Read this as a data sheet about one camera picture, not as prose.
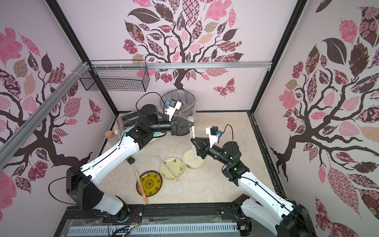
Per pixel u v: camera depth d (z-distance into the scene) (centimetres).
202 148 63
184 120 64
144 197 77
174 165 90
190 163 92
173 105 59
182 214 75
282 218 41
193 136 66
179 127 62
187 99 100
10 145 51
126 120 92
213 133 59
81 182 40
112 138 95
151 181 84
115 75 95
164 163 90
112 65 90
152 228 70
